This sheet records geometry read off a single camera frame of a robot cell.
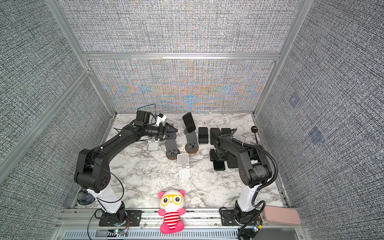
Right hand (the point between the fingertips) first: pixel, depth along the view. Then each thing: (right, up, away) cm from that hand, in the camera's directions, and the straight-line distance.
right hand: (217, 158), depth 95 cm
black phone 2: (-8, +16, +10) cm, 21 cm away
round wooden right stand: (-16, +8, 0) cm, 18 cm away
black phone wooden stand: (0, -3, -5) cm, 6 cm away
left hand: (-26, +17, -13) cm, 33 cm away
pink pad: (+29, -24, -21) cm, 43 cm away
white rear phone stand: (-42, +8, +4) cm, 43 cm away
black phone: (-18, +24, +4) cm, 30 cm away
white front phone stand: (-21, -2, -10) cm, 24 cm away
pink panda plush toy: (-26, -16, -24) cm, 39 cm away
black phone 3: (-4, +17, -16) cm, 24 cm away
